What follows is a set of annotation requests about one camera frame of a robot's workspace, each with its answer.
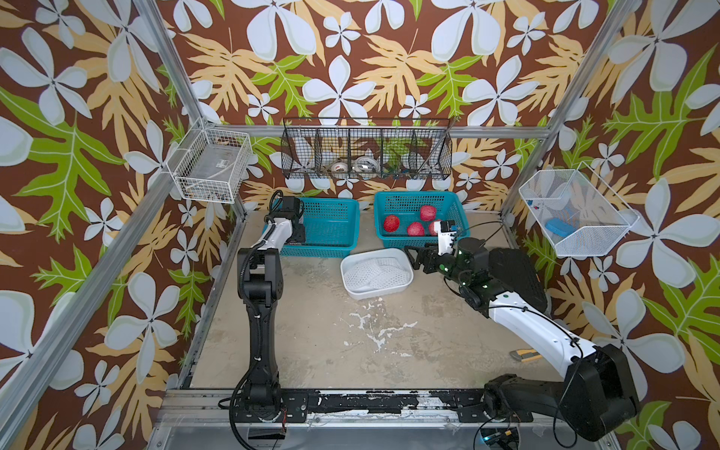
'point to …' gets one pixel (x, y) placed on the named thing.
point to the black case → (515, 270)
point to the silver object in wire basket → (367, 163)
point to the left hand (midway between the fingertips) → (291, 231)
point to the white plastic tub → (352, 260)
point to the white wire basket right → (583, 199)
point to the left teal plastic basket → (332, 229)
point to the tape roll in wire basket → (339, 168)
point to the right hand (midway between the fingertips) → (414, 245)
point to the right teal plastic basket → (406, 219)
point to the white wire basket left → (211, 164)
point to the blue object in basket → (559, 227)
